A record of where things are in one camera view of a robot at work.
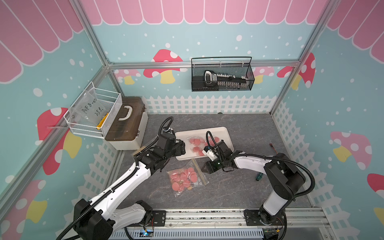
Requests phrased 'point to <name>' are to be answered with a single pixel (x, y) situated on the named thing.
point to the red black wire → (271, 144)
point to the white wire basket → (110, 100)
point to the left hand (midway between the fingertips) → (178, 147)
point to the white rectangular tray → (207, 136)
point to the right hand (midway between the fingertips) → (204, 168)
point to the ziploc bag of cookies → (184, 179)
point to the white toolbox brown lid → (128, 128)
